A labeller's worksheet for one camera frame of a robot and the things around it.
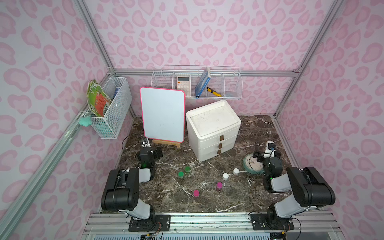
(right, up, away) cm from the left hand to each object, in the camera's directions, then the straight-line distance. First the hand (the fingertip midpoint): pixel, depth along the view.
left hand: (149, 145), depth 94 cm
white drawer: (+35, +4, -16) cm, 38 cm away
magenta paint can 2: (+43, -22, -10) cm, 49 cm away
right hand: (+70, +1, -5) cm, 71 cm away
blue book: (+33, +38, -5) cm, 51 cm away
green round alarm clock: (+63, -11, -4) cm, 64 cm away
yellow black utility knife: (+38, +36, +4) cm, 53 cm away
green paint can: (+24, -14, -3) cm, 28 cm away
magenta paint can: (+30, -24, -14) cm, 41 cm away
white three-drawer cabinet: (+39, +10, -12) cm, 42 cm away
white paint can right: (+53, -14, -6) cm, 55 cm away
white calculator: (+22, +39, +1) cm, 45 cm away
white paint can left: (+47, -17, -8) cm, 50 cm away
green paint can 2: (+21, -16, -6) cm, 27 cm away
